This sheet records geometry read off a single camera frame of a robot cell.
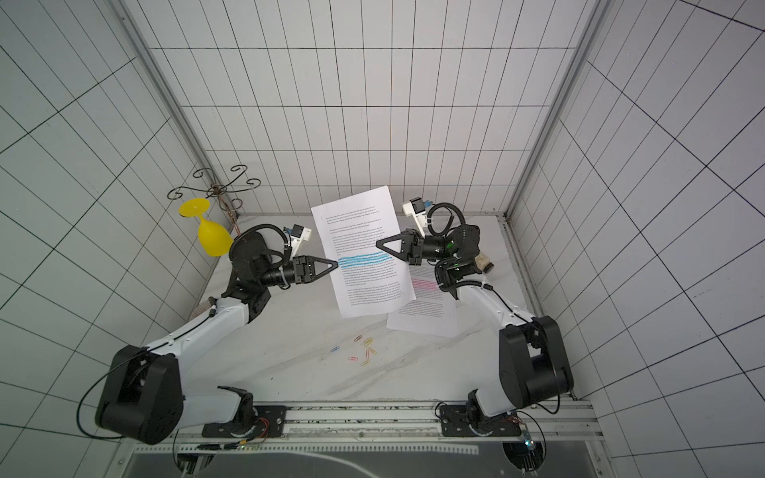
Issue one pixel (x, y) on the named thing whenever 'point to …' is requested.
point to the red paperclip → (358, 338)
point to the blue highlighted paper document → (368, 277)
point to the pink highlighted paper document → (434, 311)
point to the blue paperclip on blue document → (335, 349)
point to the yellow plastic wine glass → (214, 240)
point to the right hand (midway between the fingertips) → (383, 244)
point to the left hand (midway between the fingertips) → (333, 269)
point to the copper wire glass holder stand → (221, 190)
